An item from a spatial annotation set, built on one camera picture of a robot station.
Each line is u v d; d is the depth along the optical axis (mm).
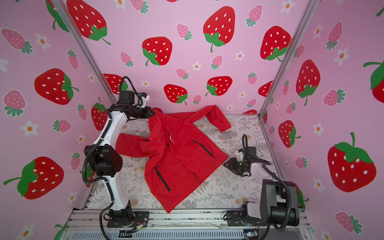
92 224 721
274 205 424
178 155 959
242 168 749
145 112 800
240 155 850
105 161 529
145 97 818
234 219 732
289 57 859
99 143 520
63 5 684
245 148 742
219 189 839
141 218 746
